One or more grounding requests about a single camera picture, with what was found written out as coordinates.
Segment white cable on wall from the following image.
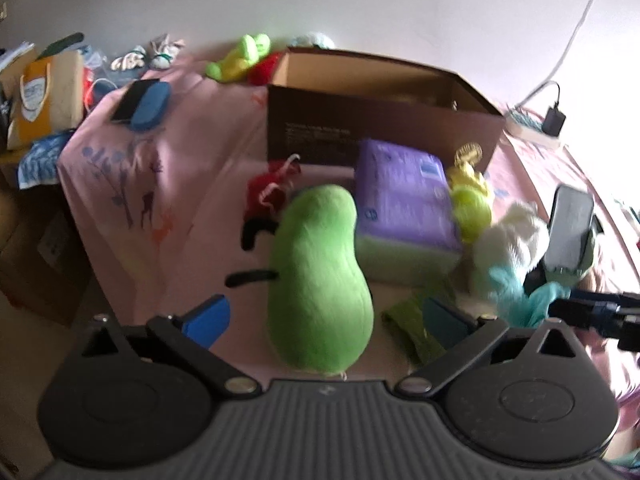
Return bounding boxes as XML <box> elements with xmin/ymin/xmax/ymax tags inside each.
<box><xmin>512</xmin><ymin>0</ymin><xmax>608</xmax><ymax>109</ymax></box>

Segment white panda plush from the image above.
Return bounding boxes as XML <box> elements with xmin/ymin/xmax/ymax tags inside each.
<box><xmin>288</xmin><ymin>32</ymin><xmax>336</xmax><ymax>50</ymax></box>

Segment purple tissue pack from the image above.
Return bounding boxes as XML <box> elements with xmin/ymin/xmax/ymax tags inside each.
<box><xmin>354</xmin><ymin>139</ymin><xmax>462</xmax><ymax>287</ymax></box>

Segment white teal plush toy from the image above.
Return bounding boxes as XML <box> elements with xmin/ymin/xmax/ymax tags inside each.
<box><xmin>469</xmin><ymin>202</ymin><xmax>570</xmax><ymax>328</ymax></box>

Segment black charger plug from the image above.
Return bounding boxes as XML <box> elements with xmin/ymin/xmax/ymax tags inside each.
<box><xmin>541</xmin><ymin>102</ymin><xmax>566</xmax><ymax>138</ymax></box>

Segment black smartphone on stand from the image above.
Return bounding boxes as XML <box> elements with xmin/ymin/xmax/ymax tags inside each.
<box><xmin>542</xmin><ymin>184</ymin><xmax>594</xmax><ymax>274</ymax></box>

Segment blue glasses case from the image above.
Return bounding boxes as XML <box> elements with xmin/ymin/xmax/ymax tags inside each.
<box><xmin>129</xmin><ymin>81</ymin><xmax>171</xmax><ymax>132</ymax></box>

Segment lime green plush toy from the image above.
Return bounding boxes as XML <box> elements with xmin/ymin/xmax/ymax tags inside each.
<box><xmin>205</xmin><ymin>32</ymin><xmax>271</xmax><ymax>84</ymax></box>

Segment white power strip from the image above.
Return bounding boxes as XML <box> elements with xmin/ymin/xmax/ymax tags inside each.
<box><xmin>504</xmin><ymin>110</ymin><xmax>562</xmax><ymax>148</ymax></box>

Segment pink tablecloth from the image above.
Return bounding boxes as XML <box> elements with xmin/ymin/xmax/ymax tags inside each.
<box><xmin>58</xmin><ymin>62</ymin><xmax>639</xmax><ymax>385</ymax></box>

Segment blue patterned cloth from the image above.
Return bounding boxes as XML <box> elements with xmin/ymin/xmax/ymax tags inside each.
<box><xmin>17</xmin><ymin>129</ymin><xmax>75</xmax><ymax>190</ymax></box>

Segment green cloth piece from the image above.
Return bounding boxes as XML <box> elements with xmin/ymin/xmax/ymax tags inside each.
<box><xmin>381</xmin><ymin>280</ymin><xmax>456</xmax><ymax>366</ymax></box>

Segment yellow green plush toy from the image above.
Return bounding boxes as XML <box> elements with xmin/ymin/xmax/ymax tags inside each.
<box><xmin>446</xmin><ymin>142</ymin><xmax>494</xmax><ymax>244</ymax></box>

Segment red black plush toy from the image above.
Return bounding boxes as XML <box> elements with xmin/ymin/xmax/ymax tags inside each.
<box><xmin>241</xmin><ymin>154</ymin><xmax>302</xmax><ymax>252</ymax></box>

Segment brown cardboard box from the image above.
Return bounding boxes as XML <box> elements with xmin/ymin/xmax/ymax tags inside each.
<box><xmin>267</xmin><ymin>48</ymin><xmax>506</xmax><ymax>170</ymax></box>

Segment large green bean plush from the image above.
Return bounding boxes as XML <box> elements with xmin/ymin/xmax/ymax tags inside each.
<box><xmin>224</xmin><ymin>183</ymin><xmax>376</xmax><ymax>375</ymax></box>

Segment white knitted baby shoes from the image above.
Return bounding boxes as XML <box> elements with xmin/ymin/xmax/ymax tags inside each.
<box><xmin>110</xmin><ymin>34</ymin><xmax>186</xmax><ymax>72</ymax></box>

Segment orange white paper bag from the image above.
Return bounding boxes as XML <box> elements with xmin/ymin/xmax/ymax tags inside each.
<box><xmin>8</xmin><ymin>50</ymin><xmax>85</xmax><ymax>151</ymax></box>

